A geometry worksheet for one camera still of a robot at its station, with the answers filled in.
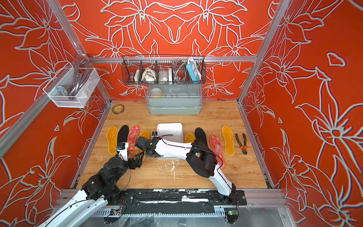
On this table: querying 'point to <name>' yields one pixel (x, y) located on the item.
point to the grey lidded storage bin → (174, 99)
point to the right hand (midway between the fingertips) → (149, 154)
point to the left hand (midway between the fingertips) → (137, 151)
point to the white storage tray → (174, 128)
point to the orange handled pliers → (243, 147)
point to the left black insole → (123, 135)
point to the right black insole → (200, 135)
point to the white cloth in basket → (148, 75)
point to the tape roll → (118, 109)
